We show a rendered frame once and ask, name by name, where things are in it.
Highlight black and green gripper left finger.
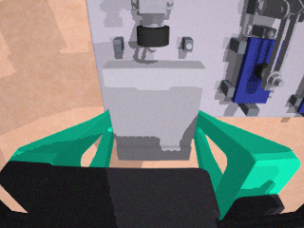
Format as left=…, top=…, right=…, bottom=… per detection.
left=9, top=109, right=114, bottom=167

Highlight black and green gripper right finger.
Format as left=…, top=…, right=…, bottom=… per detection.
left=194, top=110, right=301, bottom=219

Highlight blue rectangular block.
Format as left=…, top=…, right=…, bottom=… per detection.
left=294, top=89, right=304, bottom=113
left=230, top=34, right=276, bottom=104

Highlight grey fixture plate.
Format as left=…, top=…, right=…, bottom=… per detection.
left=86, top=0, right=304, bottom=117

